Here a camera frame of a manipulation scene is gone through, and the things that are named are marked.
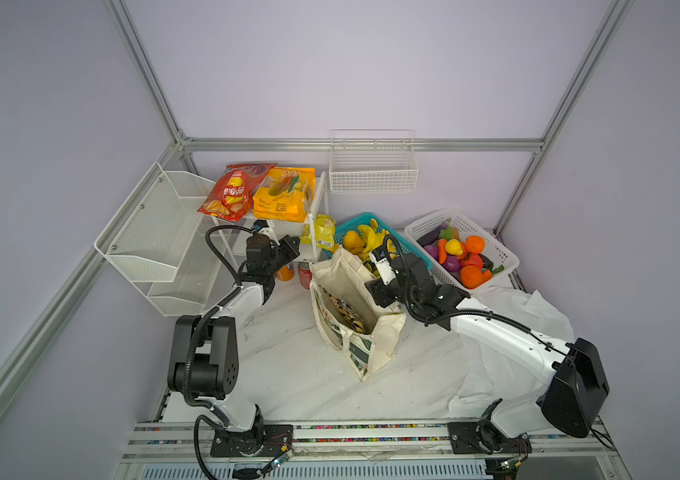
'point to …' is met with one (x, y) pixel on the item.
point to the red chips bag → (230, 197)
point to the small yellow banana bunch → (373, 240)
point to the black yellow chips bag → (345, 312)
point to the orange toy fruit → (474, 244)
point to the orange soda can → (286, 273)
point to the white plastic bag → (486, 376)
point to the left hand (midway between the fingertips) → (300, 238)
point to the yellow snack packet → (324, 232)
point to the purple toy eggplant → (431, 237)
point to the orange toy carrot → (442, 250)
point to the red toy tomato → (473, 259)
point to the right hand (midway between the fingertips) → (372, 277)
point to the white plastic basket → (495, 249)
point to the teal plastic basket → (343, 226)
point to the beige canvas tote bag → (343, 276)
